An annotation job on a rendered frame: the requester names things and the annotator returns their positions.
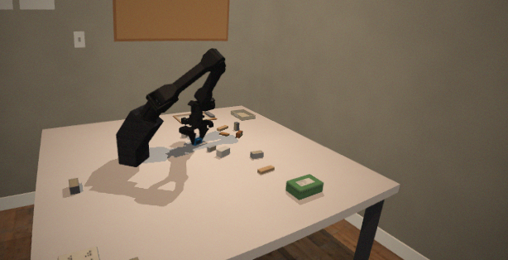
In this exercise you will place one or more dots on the shallow beige rectangular tray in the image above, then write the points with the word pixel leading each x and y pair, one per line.
pixel 243 114

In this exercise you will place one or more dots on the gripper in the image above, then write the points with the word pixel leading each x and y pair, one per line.
pixel 197 122

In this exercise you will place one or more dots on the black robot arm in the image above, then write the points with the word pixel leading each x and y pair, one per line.
pixel 168 94

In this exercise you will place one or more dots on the green box with white label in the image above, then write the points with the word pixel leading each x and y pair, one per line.
pixel 304 186

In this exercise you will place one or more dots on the brown clipboard with white paper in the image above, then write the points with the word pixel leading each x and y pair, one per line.
pixel 207 115

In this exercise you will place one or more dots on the blue rectangular block with black label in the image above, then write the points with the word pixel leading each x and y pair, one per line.
pixel 197 141

